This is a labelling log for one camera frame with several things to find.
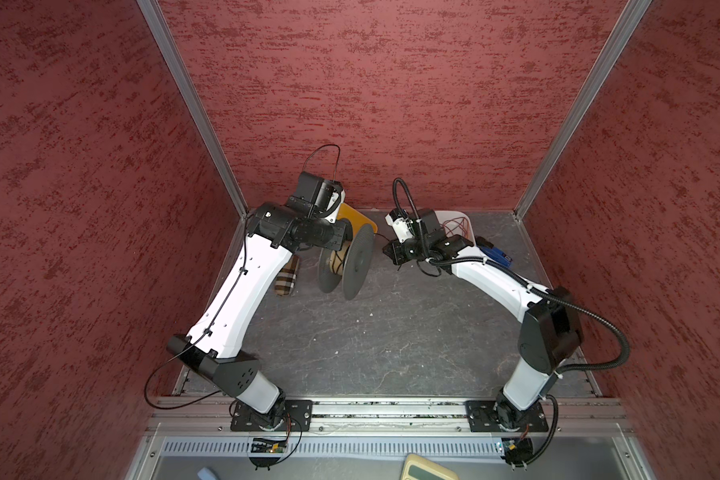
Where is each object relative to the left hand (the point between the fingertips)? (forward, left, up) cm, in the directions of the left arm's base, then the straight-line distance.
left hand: (335, 240), depth 71 cm
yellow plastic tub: (+33, -3, -27) cm, 43 cm away
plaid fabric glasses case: (+6, +19, -29) cm, 35 cm away
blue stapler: (+19, -53, -29) cm, 64 cm away
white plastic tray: (+35, -37, -27) cm, 58 cm away
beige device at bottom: (-43, -20, -29) cm, 55 cm away
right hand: (+6, -13, -14) cm, 20 cm away
